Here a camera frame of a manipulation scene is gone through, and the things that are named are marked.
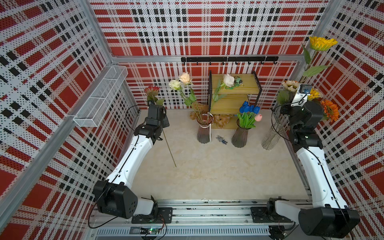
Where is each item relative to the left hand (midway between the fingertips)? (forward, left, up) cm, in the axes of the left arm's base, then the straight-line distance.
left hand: (162, 118), depth 81 cm
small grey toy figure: (+2, -35, -25) cm, 43 cm away
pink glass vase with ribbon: (+6, -24, -10) cm, 27 cm away
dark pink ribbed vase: (-2, -46, -17) cm, 49 cm away
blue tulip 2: (+5, -46, +4) cm, 46 cm away
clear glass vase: (-3, -66, -17) cm, 68 cm away
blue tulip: (+3, -52, +3) cm, 52 cm away
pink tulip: (-4, -51, +4) cm, 51 cm away
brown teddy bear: (+25, -20, -18) cm, 37 cm away
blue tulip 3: (+5, -49, +2) cm, 50 cm away
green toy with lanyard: (+22, -44, +8) cm, 50 cm away
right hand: (-1, -64, +17) cm, 66 cm away
